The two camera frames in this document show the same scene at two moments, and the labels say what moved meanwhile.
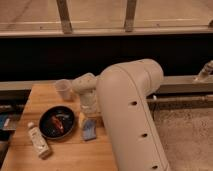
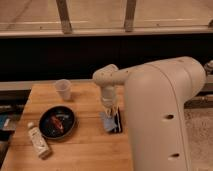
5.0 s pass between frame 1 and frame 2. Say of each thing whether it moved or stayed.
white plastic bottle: stayed
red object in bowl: stayed
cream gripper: moved
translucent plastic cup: stayed
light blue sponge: moved
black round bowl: stayed
